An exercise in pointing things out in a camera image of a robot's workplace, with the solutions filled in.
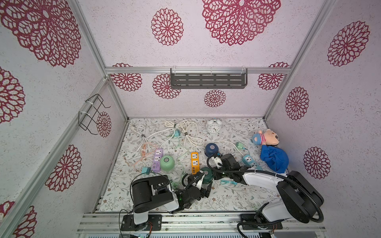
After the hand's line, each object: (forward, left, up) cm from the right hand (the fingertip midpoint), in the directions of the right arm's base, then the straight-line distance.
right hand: (208, 170), depth 89 cm
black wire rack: (+20, +62, +34) cm, 74 cm away
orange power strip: (+5, +8, 0) cm, 10 cm away
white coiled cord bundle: (+35, +12, -2) cm, 37 cm away
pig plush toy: (+23, -41, +3) cm, 47 cm away
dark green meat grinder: (-6, +1, +7) cm, 10 cm away
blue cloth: (+9, -43, +1) cm, 43 cm away
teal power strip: (+7, -25, -1) cm, 26 cm away
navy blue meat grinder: (+11, -1, +7) cm, 13 cm away
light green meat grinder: (0, +24, +8) cm, 25 cm away
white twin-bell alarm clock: (+32, -5, +4) cm, 33 cm away
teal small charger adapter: (-1, +38, 0) cm, 38 cm away
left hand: (-5, +2, -1) cm, 5 cm away
